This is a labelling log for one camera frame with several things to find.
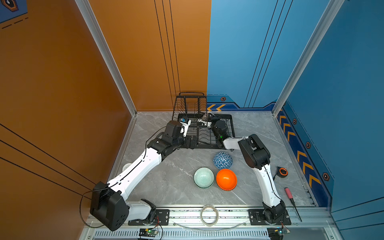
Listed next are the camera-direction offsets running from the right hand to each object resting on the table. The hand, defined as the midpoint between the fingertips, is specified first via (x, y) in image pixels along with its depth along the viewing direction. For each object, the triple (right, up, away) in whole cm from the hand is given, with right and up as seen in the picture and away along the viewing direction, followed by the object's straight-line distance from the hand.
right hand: (211, 110), depth 100 cm
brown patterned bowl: (-4, -3, +8) cm, 10 cm away
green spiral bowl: (-6, -40, -16) cm, 43 cm away
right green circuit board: (+28, -61, -30) cm, 74 cm away
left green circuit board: (-33, -61, -29) cm, 75 cm away
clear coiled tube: (-5, -57, -30) cm, 65 cm away
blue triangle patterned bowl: (+6, -32, -9) cm, 33 cm away
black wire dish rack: (-12, +4, +5) cm, 14 cm away
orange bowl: (+7, -40, -18) cm, 44 cm away
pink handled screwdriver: (+40, -48, -22) cm, 66 cm away
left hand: (-13, -15, -20) cm, 28 cm away
